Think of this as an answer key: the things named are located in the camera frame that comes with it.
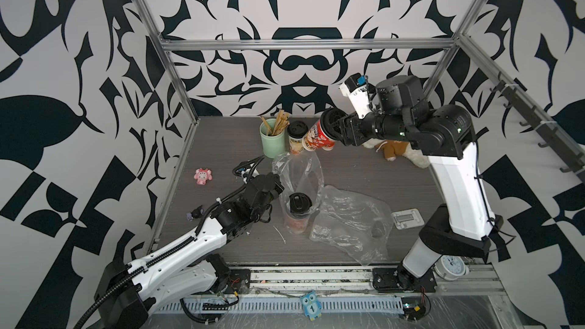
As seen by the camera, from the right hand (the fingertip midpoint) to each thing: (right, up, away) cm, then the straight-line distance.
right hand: (336, 119), depth 58 cm
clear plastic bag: (+12, -35, +25) cm, 45 cm away
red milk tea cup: (-10, -27, +14) cm, 32 cm away
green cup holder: (-20, -7, +40) cm, 45 cm away
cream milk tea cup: (-10, -1, +33) cm, 34 cm away
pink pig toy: (-49, -20, +37) cm, 65 cm away
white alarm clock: (+39, -46, +16) cm, 63 cm away
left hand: (-16, -15, +18) cm, 28 cm away
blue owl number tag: (-5, -55, +11) cm, 56 cm away
